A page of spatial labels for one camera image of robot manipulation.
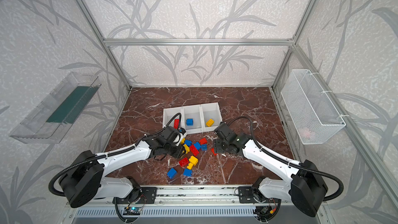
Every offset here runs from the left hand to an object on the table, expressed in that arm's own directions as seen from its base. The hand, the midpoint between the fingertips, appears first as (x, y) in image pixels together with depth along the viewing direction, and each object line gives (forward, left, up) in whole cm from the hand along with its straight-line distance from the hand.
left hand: (185, 146), depth 85 cm
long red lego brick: (+17, +8, -4) cm, 19 cm away
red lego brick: (+5, -10, -4) cm, 12 cm away
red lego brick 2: (-1, -16, -4) cm, 16 cm away
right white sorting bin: (+22, -14, -3) cm, 26 cm away
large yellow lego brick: (-1, -1, 0) cm, 2 cm away
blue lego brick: (+19, 0, -6) cm, 20 cm away
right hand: (+2, -19, +5) cm, 19 cm away
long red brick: (-1, -5, -2) cm, 5 cm away
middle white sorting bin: (+23, -3, 0) cm, 23 cm away
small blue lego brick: (+1, -11, -3) cm, 11 cm away
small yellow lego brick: (-9, -3, -3) cm, 10 cm away
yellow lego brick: (+17, -14, -3) cm, 22 cm away
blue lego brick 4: (-13, +6, -2) cm, 15 cm away
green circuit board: (-29, +22, -5) cm, 37 cm away
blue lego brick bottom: (-13, -2, -4) cm, 13 cm away
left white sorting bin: (+23, +14, -1) cm, 27 cm away
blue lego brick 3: (+2, -7, -3) cm, 7 cm away
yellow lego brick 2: (-7, -5, -2) cm, 8 cm away
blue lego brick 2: (+4, -1, -4) cm, 5 cm away
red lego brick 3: (-7, 0, -4) cm, 8 cm away
